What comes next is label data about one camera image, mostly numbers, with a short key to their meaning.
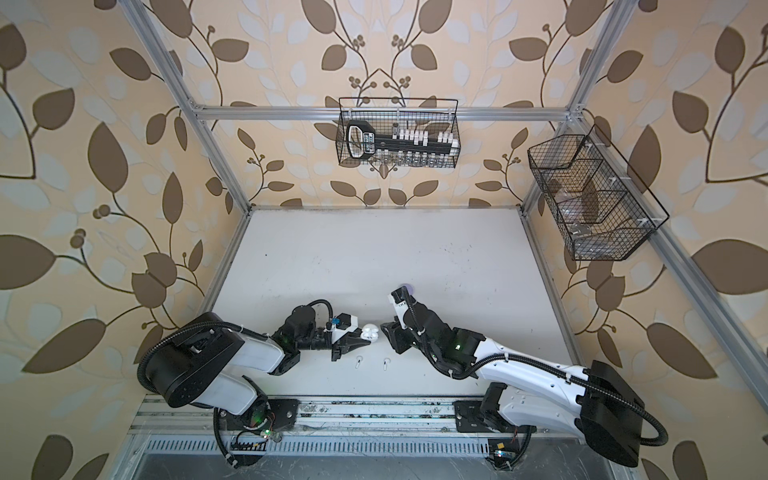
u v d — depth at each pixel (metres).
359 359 0.83
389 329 0.71
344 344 0.74
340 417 0.75
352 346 0.76
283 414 0.74
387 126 0.85
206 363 0.45
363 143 0.84
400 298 0.68
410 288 0.99
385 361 0.83
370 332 0.79
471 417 0.73
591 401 0.41
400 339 0.68
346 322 0.70
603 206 0.73
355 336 0.78
